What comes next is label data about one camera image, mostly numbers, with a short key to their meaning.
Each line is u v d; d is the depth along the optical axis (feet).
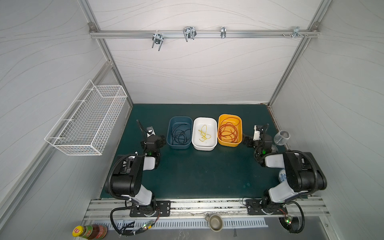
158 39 2.62
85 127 2.22
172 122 3.40
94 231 1.92
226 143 3.12
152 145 2.31
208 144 3.21
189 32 2.51
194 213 2.40
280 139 2.84
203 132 3.25
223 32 2.57
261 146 2.41
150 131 2.61
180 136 3.32
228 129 3.42
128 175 1.50
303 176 1.47
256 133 2.75
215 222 2.27
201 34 2.57
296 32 2.51
